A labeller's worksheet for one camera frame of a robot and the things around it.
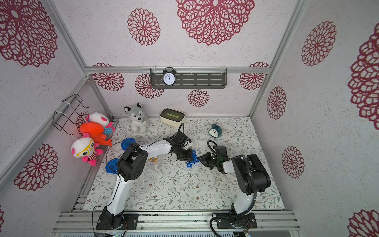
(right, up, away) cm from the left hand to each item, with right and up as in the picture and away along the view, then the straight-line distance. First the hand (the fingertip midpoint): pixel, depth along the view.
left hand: (194, 160), depth 96 cm
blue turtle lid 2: (0, 0, 0) cm, 0 cm away
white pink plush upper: (-61, +28, -2) cm, 67 cm away
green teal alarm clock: (+16, +19, +8) cm, 26 cm away
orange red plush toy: (-61, +19, -6) cm, 64 cm away
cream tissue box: (-16, +29, +18) cm, 38 cm away
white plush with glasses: (-60, +10, -16) cm, 63 cm away
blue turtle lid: (-42, +12, -6) cm, 44 cm away
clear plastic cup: (-23, +1, -13) cm, 26 cm away
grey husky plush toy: (-37, +26, +4) cm, 46 cm away
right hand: (+2, +2, -1) cm, 3 cm away
